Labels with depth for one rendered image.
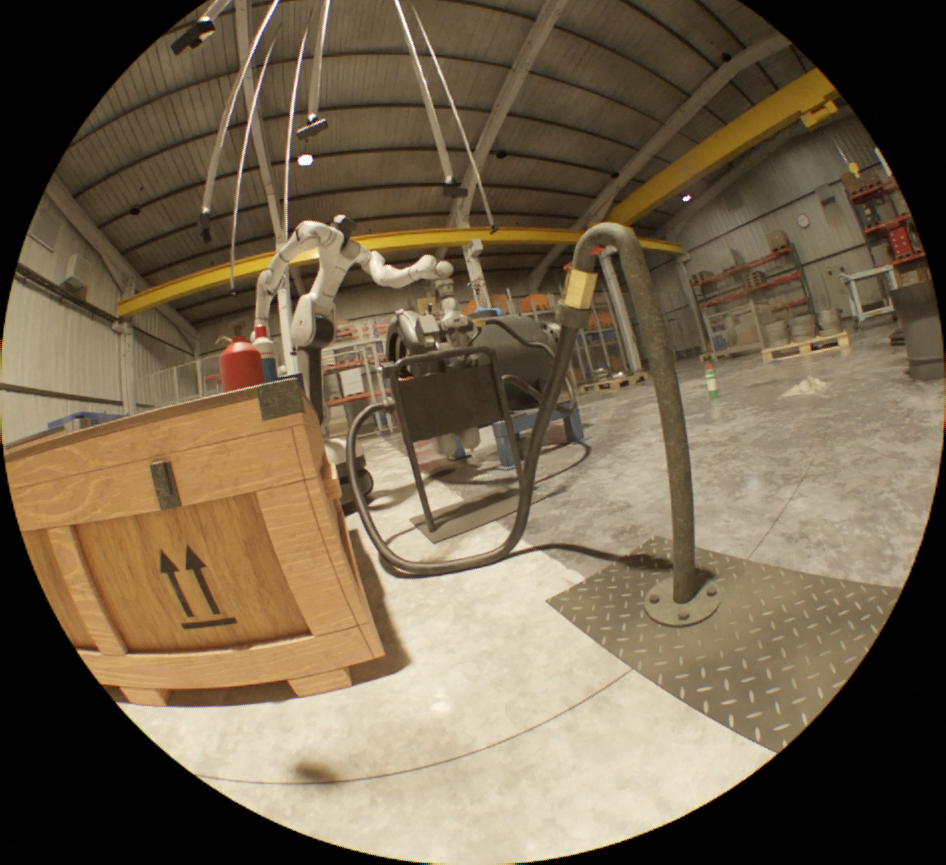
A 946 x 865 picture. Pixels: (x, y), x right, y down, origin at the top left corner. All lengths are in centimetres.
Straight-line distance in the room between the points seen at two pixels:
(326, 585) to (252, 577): 11
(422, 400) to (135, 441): 82
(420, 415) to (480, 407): 21
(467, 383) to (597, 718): 99
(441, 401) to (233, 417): 76
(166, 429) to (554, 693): 60
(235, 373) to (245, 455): 17
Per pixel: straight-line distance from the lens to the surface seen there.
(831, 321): 456
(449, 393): 108
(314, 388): 166
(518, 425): 173
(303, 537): 46
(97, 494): 58
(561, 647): 55
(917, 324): 198
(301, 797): 50
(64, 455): 63
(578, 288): 52
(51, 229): 1125
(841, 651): 54
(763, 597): 60
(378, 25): 857
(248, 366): 58
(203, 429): 47
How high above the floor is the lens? 39
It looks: 1 degrees up
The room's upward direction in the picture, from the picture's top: 13 degrees counter-clockwise
